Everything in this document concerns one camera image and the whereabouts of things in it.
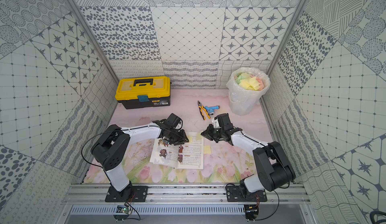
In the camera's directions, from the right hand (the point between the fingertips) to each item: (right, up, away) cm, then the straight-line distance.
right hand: (202, 134), depth 87 cm
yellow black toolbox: (-38, +26, +10) cm, 47 cm away
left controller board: (-38, -32, -17) cm, 53 cm away
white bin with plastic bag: (+24, +20, +1) cm, 31 cm away
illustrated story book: (-8, -12, -1) cm, 15 cm away
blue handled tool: (+8, +14, +20) cm, 26 cm away
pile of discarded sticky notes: (+28, +31, -3) cm, 41 cm away
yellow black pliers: (+1, +11, +18) cm, 21 cm away
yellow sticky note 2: (+3, -9, +2) cm, 10 cm away
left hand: (-8, -3, +3) cm, 9 cm away
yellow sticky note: (-2, -3, +4) cm, 5 cm away
